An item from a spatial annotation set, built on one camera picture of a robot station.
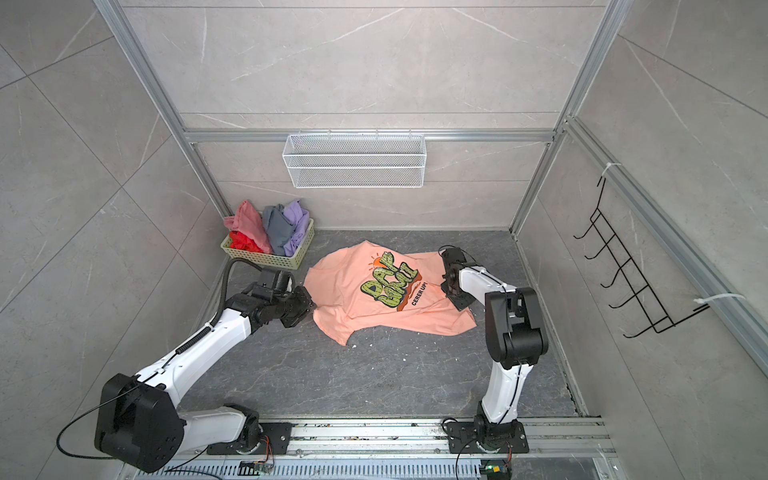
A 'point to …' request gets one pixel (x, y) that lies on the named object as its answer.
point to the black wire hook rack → (640, 304)
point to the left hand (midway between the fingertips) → (319, 297)
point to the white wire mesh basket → (355, 161)
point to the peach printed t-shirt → (364, 286)
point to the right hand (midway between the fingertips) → (453, 292)
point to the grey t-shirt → (278, 227)
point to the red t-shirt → (241, 242)
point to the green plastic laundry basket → (270, 260)
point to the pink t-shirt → (250, 224)
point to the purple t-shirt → (299, 217)
